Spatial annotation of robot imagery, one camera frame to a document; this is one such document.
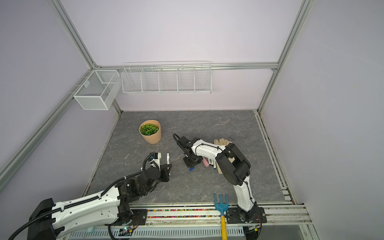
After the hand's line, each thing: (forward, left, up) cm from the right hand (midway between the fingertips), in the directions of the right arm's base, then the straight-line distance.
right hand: (193, 164), depth 92 cm
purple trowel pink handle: (+1, -8, +3) cm, 8 cm away
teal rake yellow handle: (-24, -16, +1) cm, 29 cm away
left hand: (-8, +11, +13) cm, 19 cm away
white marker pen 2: (-1, -13, 0) cm, 13 cm away
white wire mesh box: (+38, +61, +29) cm, 77 cm away
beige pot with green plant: (+17, +27, +12) cm, 34 cm away
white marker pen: (-5, +12, +16) cm, 21 cm away
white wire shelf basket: (+47, +18, +32) cm, 59 cm away
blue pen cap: (-4, +1, +1) cm, 4 cm away
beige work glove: (+15, -21, +2) cm, 26 cm away
